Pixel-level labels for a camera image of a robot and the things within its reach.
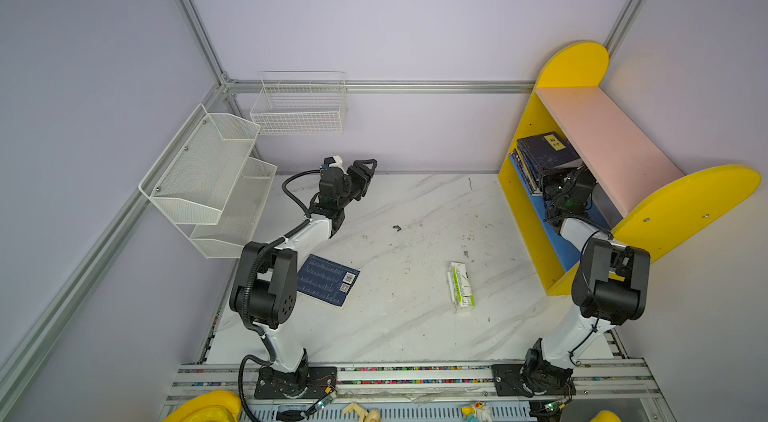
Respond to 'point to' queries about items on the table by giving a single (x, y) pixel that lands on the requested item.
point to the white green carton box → (460, 285)
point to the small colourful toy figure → (478, 412)
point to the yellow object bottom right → (606, 416)
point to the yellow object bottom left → (215, 406)
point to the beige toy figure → (364, 416)
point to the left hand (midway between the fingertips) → (376, 166)
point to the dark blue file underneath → (547, 150)
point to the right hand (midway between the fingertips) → (538, 161)
